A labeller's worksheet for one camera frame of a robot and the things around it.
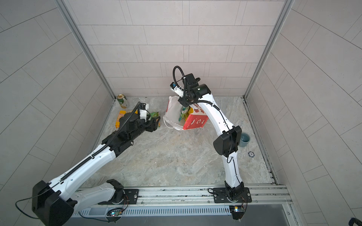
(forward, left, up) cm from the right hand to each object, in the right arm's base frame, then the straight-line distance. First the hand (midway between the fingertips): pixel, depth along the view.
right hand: (182, 97), depth 85 cm
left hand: (-14, +13, +1) cm, 19 cm away
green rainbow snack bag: (-2, 0, -11) cm, 11 cm away
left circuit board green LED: (-52, +34, -20) cm, 66 cm away
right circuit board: (-55, -24, -26) cm, 66 cm away
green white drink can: (+14, +45, -13) cm, 48 cm away
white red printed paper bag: (-10, -8, -10) cm, 17 cm away
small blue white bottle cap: (-28, -41, -26) cm, 55 cm away
